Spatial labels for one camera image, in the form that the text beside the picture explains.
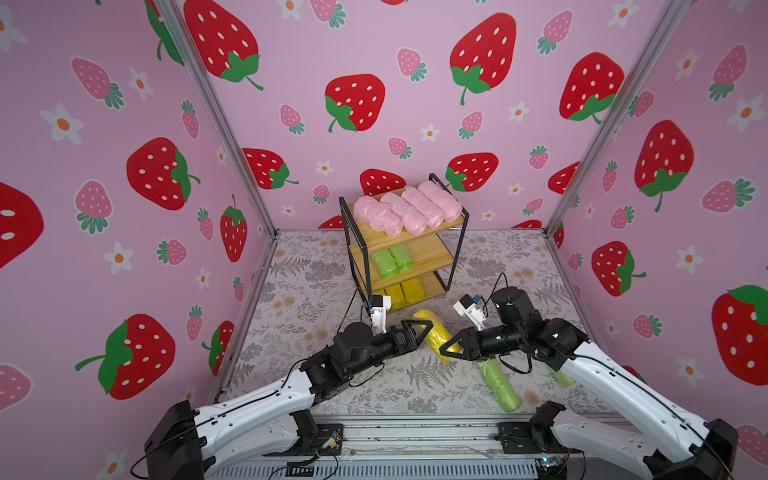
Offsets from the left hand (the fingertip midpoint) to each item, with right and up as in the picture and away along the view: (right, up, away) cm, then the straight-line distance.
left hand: (427, 329), depth 68 cm
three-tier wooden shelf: (+5, +18, +25) cm, 31 cm away
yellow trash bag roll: (-7, +4, +29) cm, 30 cm away
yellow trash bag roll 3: (-12, +7, +16) cm, 21 cm away
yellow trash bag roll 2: (-1, +6, +30) cm, 30 cm away
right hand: (+5, -5, +1) cm, 7 cm away
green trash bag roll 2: (-5, +17, +18) cm, 25 cm away
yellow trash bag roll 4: (+3, -1, 0) cm, 3 cm away
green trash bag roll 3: (+21, -18, +12) cm, 31 cm away
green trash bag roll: (-10, +15, +16) cm, 25 cm away
